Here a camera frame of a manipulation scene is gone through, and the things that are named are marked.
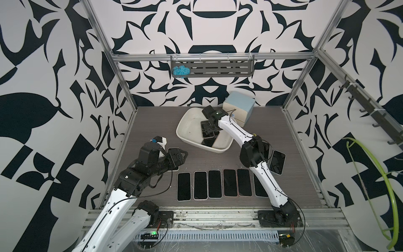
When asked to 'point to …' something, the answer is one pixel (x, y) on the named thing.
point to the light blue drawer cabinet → (238, 106)
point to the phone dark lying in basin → (209, 142)
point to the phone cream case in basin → (208, 135)
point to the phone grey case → (214, 184)
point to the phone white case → (200, 185)
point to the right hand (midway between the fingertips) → (210, 126)
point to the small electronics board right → (286, 240)
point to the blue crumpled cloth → (181, 71)
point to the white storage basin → (189, 130)
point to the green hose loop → (378, 188)
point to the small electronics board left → (154, 235)
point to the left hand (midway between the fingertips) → (178, 153)
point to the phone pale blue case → (183, 187)
